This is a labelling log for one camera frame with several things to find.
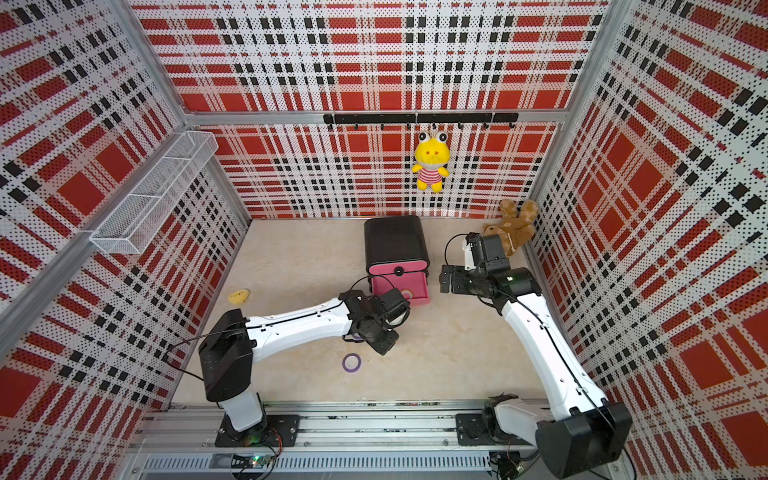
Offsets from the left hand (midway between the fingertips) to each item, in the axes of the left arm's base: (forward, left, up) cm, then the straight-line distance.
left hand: (387, 340), depth 81 cm
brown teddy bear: (+41, -45, +1) cm, 61 cm away
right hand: (+11, -20, +15) cm, 27 cm away
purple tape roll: (-3, +11, -8) cm, 14 cm away
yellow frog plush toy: (+49, -14, +27) cm, 58 cm away
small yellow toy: (+18, +50, -6) cm, 54 cm away
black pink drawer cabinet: (+24, -3, +8) cm, 25 cm away
